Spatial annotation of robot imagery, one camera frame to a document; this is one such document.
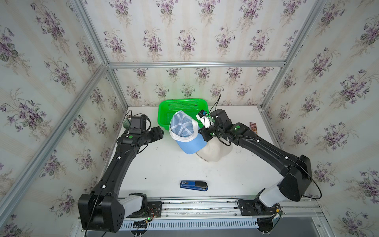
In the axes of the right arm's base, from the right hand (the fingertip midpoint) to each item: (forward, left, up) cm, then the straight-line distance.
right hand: (200, 130), depth 79 cm
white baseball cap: (-5, -10, -12) cm, 16 cm away
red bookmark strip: (+19, -40, -21) cm, 49 cm away
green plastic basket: (+34, +25, -17) cm, 45 cm away
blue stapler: (-24, 0, -18) cm, 30 cm away
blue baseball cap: (+4, +9, -5) cm, 11 cm away
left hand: (-1, +22, -1) cm, 22 cm away
